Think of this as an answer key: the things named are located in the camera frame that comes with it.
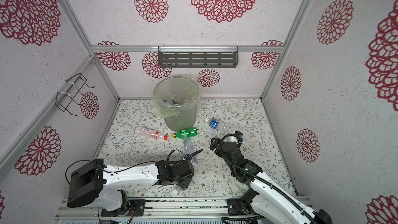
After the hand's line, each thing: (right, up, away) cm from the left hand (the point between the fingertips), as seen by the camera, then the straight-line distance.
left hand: (186, 179), depth 80 cm
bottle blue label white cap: (-4, -3, -5) cm, 7 cm away
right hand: (+15, +20, -2) cm, 25 cm away
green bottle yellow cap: (-1, +22, +15) cm, 27 cm away
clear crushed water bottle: (+1, +14, +13) cm, 19 cm away
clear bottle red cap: (-26, +23, +15) cm, 37 cm away
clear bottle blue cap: (-10, +43, +17) cm, 48 cm away
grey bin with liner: (-6, +32, +7) cm, 33 cm away
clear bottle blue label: (+18, +28, +19) cm, 38 cm away
